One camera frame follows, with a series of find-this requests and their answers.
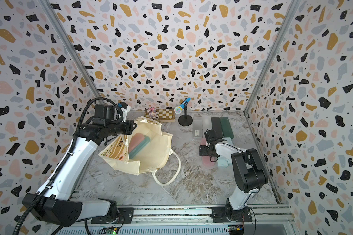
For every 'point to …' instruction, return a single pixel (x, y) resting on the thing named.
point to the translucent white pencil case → (206, 123)
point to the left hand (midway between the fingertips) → (138, 124)
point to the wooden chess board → (167, 115)
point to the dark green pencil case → (226, 128)
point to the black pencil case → (216, 126)
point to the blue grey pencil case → (146, 140)
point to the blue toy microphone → (178, 109)
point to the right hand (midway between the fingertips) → (207, 151)
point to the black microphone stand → (185, 120)
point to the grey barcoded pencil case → (197, 126)
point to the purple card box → (153, 112)
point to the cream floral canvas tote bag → (146, 149)
